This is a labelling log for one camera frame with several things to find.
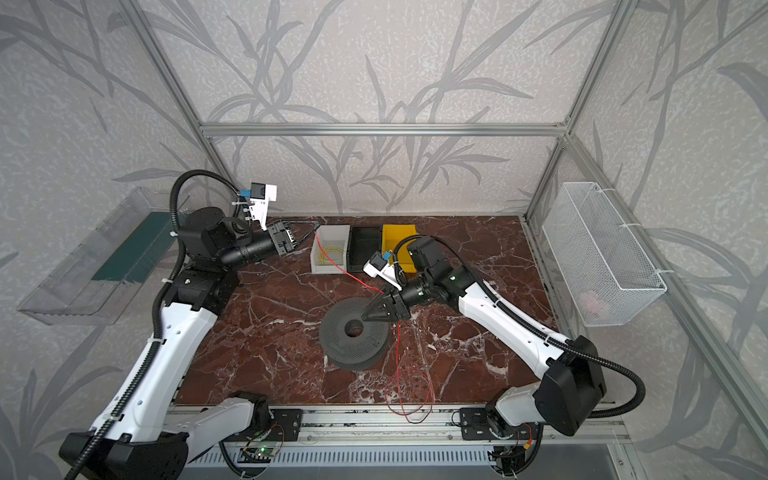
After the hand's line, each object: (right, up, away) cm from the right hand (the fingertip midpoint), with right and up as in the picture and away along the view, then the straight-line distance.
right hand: (368, 305), depth 66 cm
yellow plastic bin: (+4, +16, +39) cm, 42 cm away
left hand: (-9, +19, -6) cm, 22 cm away
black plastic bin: (-7, +14, +42) cm, 45 cm away
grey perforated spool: (-7, -14, +17) cm, 23 cm away
